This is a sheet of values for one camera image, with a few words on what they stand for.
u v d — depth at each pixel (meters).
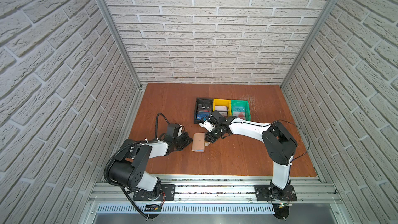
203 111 1.02
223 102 1.01
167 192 0.74
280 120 0.53
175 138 0.77
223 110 1.03
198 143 0.88
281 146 0.49
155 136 0.74
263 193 0.74
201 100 1.07
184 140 0.82
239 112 1.01
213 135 0.80
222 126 0.69
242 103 1.15
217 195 0.74
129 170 0.44
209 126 0.83
